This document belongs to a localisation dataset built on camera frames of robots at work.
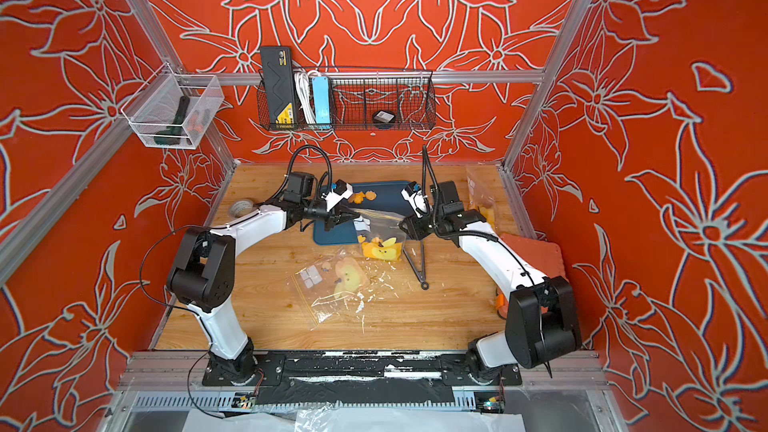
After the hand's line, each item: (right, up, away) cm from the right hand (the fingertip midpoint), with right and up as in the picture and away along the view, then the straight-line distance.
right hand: (402, 220), depth 84 cm
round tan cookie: (-10, +7, +23) cm, 26 cm away
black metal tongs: (+6, -17, +4) cm, 18 cm away
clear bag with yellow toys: (-23, -19, +4) cm, 30 cm away
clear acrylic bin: (-70, +33, +6) cm, 78 cm away
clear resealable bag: (-6, -6, +8) cm, 11 cm away
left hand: (-13, +2, +3) cm, 14 cm away
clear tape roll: (-57, +3, +21) cm, 61 cm away
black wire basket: (-9, +39, +15) cm, 43 cm away
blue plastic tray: (-6, +4, -2) cm, 7 cm away
